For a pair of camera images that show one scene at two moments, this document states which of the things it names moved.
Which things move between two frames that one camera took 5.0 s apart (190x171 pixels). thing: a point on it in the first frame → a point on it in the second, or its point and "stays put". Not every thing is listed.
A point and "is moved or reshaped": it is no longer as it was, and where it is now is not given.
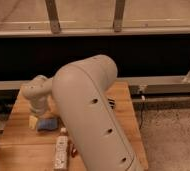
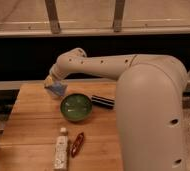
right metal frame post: x=118 y=16 stays put
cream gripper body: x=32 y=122 → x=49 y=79
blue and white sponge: x=47 y=124 is moved or reshaped
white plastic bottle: x=61 y=152 stays put
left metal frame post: x=53 y=16 stays put
